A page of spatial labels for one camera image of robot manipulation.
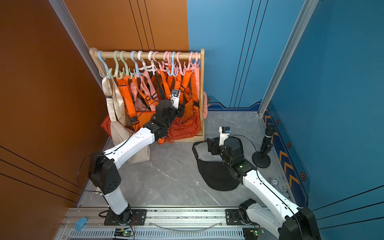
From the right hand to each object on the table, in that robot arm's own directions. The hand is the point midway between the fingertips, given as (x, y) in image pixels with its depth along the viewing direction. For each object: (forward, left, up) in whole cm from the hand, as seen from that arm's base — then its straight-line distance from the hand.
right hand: (212, 139), depth 79 cm
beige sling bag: (+6, +51, +1) cm, 52 cm away
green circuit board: (-39, +42, -21) cm, 61 cm away
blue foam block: (-36, +65, -19) cm, 77 cm away
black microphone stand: (-2, -32, -19) cm, 37 cm away
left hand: (+17, +18, +14) cm, 29 cm away
